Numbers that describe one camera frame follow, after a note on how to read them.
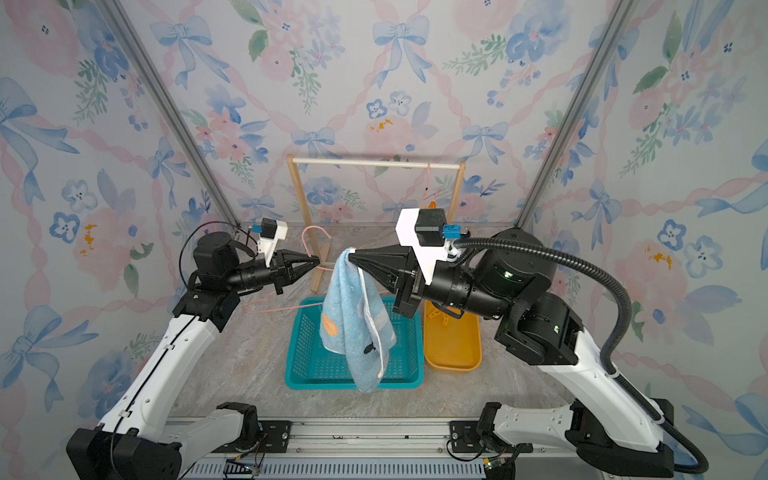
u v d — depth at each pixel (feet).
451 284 1.17
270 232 1.89
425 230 0.94
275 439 2.41
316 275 2.10
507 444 2.03
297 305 3.26
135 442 1.26
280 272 1.90
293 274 2.06
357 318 1.47
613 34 2.35
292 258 2.01
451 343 3.05
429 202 3.85
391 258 1.19
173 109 2.82
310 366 2.78
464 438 2.40
